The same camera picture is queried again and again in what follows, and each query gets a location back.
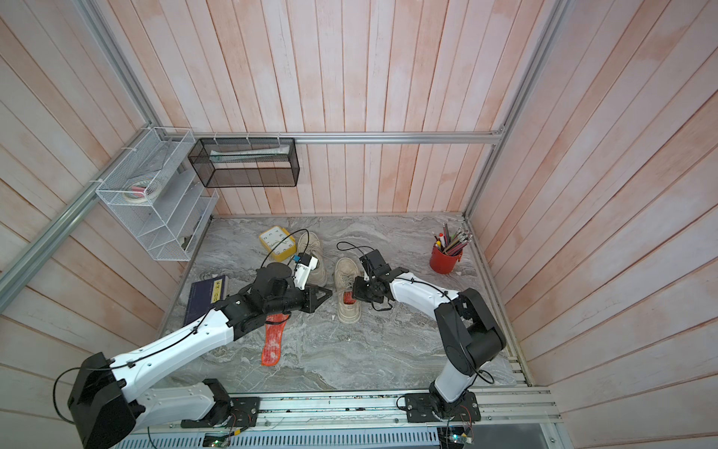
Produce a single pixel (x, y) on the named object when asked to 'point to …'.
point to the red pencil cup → (442, 263)
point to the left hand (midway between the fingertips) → (330, 298)
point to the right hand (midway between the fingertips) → (354, 291)
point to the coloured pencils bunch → (452, 245)
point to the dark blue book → (204, 295)
